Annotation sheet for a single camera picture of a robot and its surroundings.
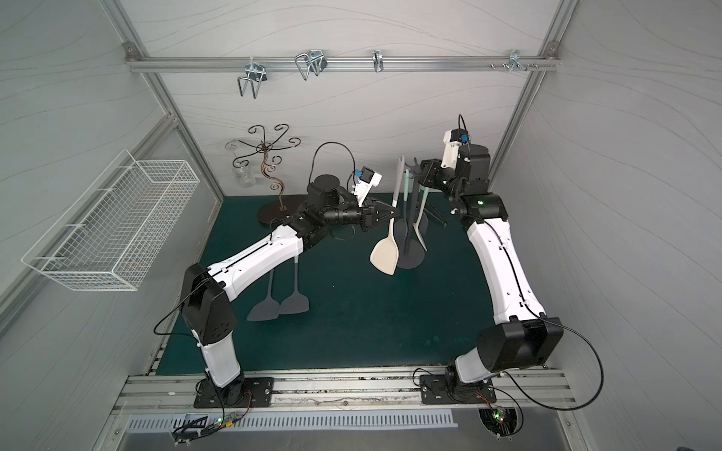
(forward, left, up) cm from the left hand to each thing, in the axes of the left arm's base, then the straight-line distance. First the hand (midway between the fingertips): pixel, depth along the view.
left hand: (398, 214), depth 68 cm
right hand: (+13, -6, +6) cm, 16 cm away
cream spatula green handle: (+10, -7, -15) cm, 20 cm away
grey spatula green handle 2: (-9, +30, -34) cm, 47 cm away
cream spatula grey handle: (-5, +3, -11) cm, 12 cm away
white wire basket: (-7, +71, -3) cm, 72 cm away
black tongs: (+10, -12, -10) cm, 18 cm away
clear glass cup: (+30, +53, -13) cm, 62 cm away
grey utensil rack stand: (+10, -8, -33) cm, 35 cm away
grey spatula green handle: (-12, +39, -32) cm, 52 cm away
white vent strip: (-39, +27, -36) cm, 59 cm away
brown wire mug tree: (+30, +47, -34) cm, 65 cm away
